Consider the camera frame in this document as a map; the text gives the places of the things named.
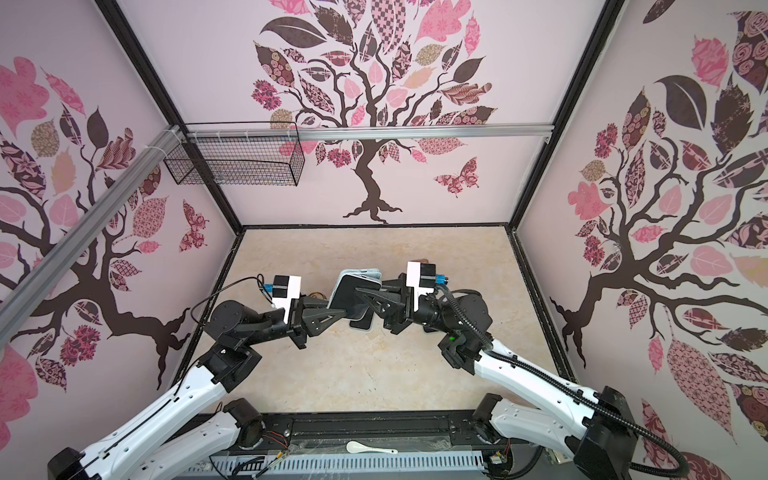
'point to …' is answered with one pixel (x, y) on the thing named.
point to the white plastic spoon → (356, 447)
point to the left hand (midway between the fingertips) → (346, 313)
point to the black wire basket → (237, 161)
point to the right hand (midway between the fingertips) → (361, 292)
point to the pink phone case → (423, 261)
